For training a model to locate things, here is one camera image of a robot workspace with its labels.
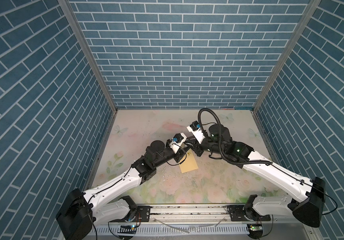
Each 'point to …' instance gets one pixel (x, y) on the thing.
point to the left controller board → (127, 229)
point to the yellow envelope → (190, 163)
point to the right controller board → (255, 229)
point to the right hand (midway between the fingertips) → (184, 138)
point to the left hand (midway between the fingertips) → (188, 143)
